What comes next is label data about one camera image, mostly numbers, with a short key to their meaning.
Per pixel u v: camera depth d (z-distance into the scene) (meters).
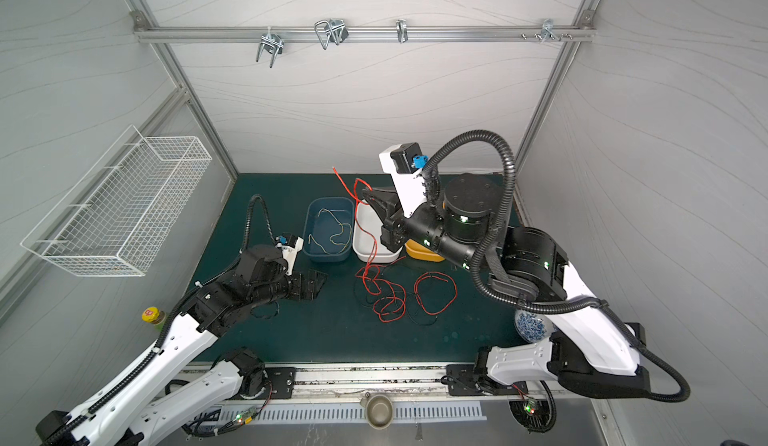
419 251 0.93
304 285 0.64
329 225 1.06
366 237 0.62
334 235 1.00
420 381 0.75
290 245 0.65
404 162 0.34
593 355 0.39
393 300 0.86
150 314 0.67
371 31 0.78
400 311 0.85
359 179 0.46
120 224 0.68
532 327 0.82
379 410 0.70
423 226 0.39
